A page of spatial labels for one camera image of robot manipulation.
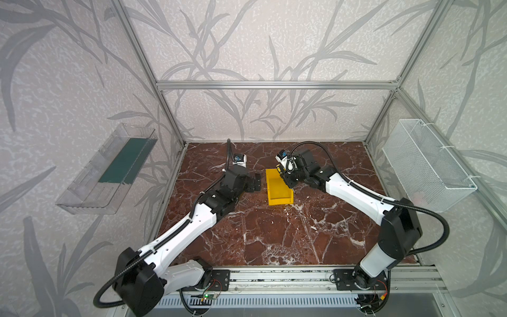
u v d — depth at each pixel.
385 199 0.47
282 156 0.74
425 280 0.75
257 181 0.71
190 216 0.49
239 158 0.67
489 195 0.56
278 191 0.99
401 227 0.44
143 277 0.38
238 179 0.57
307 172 0.64
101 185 0.64
